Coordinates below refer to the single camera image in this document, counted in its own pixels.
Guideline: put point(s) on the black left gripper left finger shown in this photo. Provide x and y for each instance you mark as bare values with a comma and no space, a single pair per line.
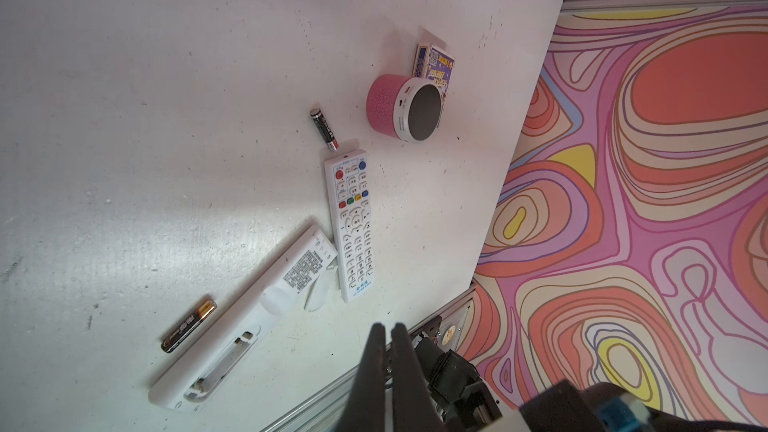
365,407

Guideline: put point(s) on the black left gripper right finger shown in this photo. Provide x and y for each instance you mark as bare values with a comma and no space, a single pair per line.
411,403

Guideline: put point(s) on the white remote with back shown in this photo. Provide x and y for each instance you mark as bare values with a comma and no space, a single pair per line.
202,369

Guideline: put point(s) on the black gold AAA battery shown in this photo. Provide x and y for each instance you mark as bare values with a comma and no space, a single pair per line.
188,325

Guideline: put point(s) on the black red AAA battery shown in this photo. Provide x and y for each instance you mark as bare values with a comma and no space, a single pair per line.
324,129

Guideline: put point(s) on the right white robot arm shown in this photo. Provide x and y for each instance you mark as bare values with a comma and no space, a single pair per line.
465,403

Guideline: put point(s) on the white remote with coloured buttons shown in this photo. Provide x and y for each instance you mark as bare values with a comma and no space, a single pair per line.
347,187

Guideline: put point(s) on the pink round speaker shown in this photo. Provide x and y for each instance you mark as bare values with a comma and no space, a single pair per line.
406,108

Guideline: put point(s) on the small purple card box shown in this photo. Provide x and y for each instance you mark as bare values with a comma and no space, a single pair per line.
434,64

